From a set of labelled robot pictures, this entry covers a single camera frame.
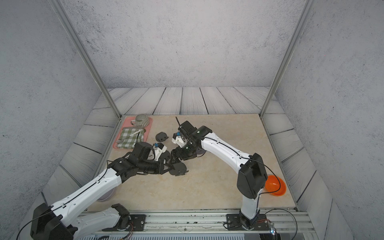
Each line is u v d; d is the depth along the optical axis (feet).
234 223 2.38
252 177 1.48
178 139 2.43
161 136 3.54
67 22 2.45
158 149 2.31
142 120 3.70
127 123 3.85
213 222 2.44
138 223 2.38
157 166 2.17
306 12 2.34
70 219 1.35
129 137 3.52
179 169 2.40
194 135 1.88
